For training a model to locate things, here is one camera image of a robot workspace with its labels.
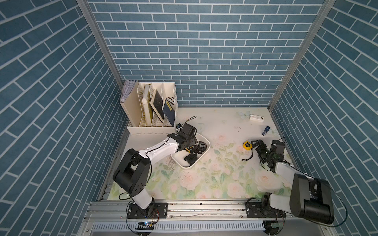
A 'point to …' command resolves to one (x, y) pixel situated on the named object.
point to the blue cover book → (169, 111)
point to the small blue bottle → (266, 130)
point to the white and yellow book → (147, 105)
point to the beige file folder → (131, 105)
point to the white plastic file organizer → (167, 90)
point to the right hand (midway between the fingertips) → (255, 146)
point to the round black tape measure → (202, 147)
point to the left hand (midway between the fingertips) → (195, 141)
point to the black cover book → (156, 103)
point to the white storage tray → (177, 158)
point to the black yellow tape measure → (190, 149)
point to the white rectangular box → (257, 118)
